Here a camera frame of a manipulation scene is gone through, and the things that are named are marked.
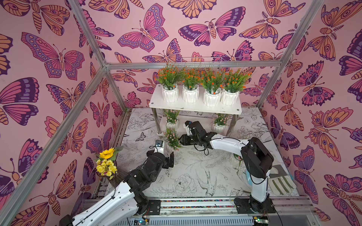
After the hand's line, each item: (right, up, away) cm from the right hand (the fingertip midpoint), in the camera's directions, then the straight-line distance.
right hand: (180, 138), depth 90 cm
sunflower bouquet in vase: (-34, -9, -25) cm, 43 cm away
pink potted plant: (-5, +13, -5) cm, 14 cm away
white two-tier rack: (-13, +22, -12) cm, 28 cm away
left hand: (-7, -5, -13) cm, 16 cm away
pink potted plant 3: (-4, +1, -5) cm, 7 cm away
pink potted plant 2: (+24, +11, -5) cm, 27 cm away
